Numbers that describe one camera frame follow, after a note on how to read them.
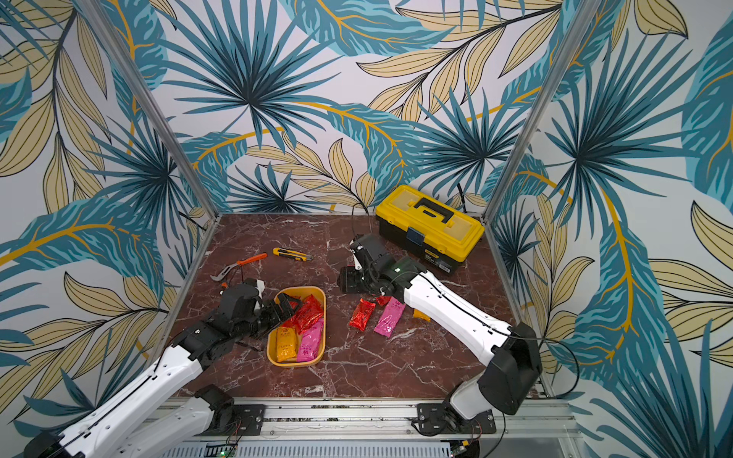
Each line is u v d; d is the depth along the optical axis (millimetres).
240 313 586
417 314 902
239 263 1034
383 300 946
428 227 944
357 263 687
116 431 414
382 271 576
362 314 900
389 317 893
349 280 666
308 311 864
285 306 689
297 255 1050
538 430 727
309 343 836
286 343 820
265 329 680
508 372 392
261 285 739
